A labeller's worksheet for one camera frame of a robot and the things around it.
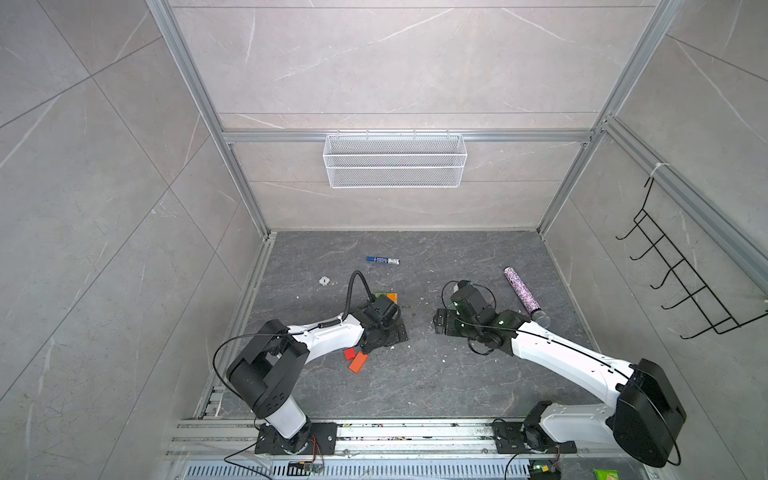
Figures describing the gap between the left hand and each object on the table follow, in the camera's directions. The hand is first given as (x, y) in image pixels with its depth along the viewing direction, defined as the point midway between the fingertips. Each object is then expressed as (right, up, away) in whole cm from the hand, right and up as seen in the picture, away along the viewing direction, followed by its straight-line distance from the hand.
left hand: (395, 332), depth 89 cm
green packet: (+49, -28, -21) cm, 60 cm away
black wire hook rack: (+65, +11, -31) cm, 73 cm away
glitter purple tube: (+44, +7, +5) cm, 45 cm away
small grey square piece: (-25, +14, +15) cm, 32 cm away
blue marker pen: (-4, +22, +21) cm, 30 cm away
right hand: (+14, +5, -5) cm, 16 cm away
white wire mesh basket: (0, +56, +11) cm, 58 cm away
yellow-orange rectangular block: (0, +9, +9) cm, 13 cm away
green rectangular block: (-6, +10, +9) cm, 15 cm away
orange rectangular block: (-11, -8, -4) cm, 14 cm away
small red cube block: (-14, -6, -4) cm, 15 cm away
